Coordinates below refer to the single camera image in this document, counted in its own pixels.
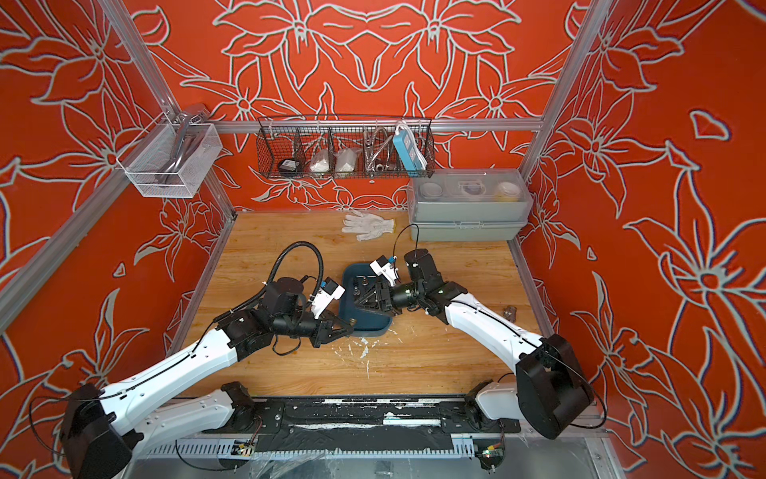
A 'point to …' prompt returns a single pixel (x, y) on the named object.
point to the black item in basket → (288, 168)
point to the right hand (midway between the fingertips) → (356, 310)
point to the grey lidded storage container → (473, 205)
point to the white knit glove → (366, 227)
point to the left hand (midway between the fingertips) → (351, 328)
